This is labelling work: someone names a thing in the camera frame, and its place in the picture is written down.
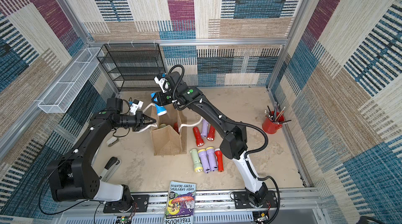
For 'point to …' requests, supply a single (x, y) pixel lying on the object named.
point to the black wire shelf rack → (134, 66)
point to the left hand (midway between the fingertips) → (155, 121)
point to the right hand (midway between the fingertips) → (159, 100)
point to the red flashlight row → (219, 156)
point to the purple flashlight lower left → (202, 154)
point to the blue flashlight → (160, 110)
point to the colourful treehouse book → (180, 203)
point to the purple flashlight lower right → (212, 158)
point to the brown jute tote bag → (168, 132)
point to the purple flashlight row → (204, 128)
